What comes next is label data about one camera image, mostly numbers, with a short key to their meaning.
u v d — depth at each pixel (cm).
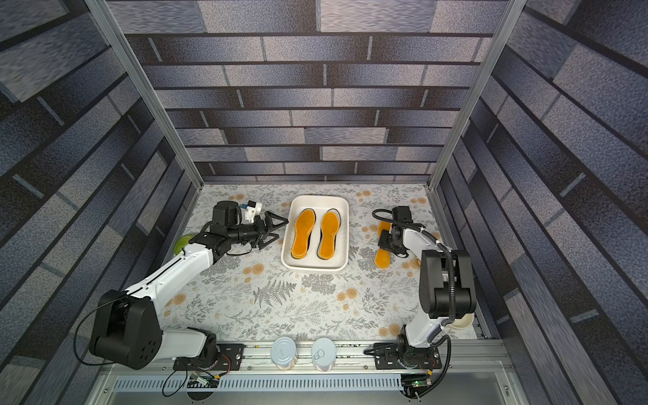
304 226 100
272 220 74
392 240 81
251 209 78
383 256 92
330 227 101
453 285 42
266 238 75
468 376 75
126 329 42
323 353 70
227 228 66
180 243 90
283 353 70
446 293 42
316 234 103
